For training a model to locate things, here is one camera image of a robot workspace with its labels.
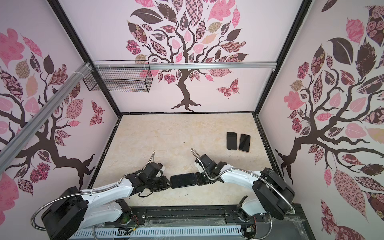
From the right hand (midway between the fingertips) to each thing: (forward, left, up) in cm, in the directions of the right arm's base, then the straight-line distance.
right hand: (195, 180), depth 84 cm
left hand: (-4, +14, -1) cm, 15 cm away
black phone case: (0, +7, -1) cm, 7 cm away
